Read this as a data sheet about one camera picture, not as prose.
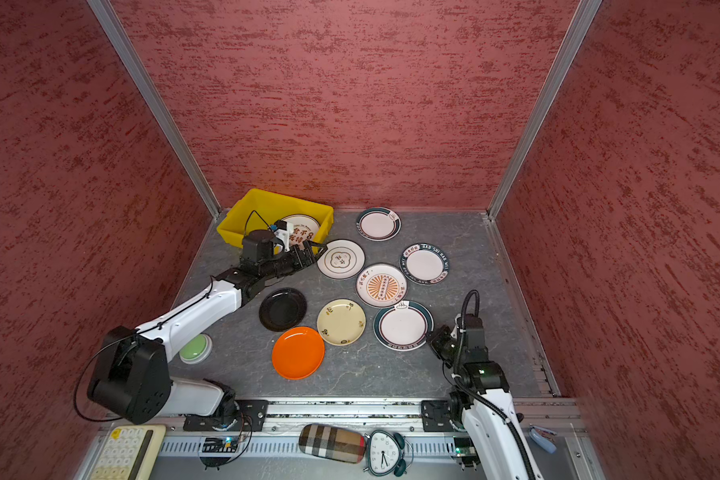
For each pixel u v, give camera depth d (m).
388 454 0.66
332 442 0.68
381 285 0.99
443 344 0.72
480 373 0.58
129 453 0.67
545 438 0.70
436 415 0.74
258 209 1.19
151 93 0.85
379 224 1.18
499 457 0.49
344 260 1.06
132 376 0.42
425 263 1.04
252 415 0.74
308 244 0.75
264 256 0.66
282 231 0.77
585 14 0.71
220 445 0.71
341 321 0.90
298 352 0.87
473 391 0.56
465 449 0.70
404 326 0.88
